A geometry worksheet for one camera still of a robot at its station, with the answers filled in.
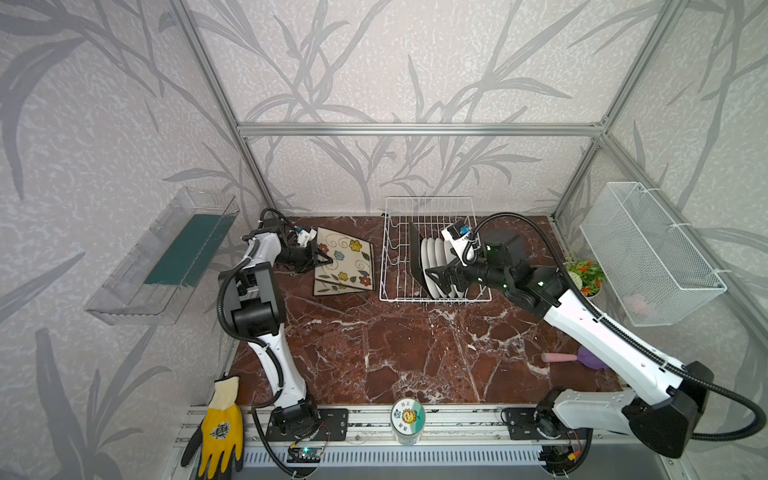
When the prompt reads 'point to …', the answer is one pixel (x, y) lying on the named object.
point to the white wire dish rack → (430, 215)
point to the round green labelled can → (407, 420)
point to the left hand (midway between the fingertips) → (331, 249)
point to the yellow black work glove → (219, 437)
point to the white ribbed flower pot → (588, 276)
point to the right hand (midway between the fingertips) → (440, 251)
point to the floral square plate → (328, 281)
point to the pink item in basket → (635, 303)
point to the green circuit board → (307, 455)
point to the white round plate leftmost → (426, 264)
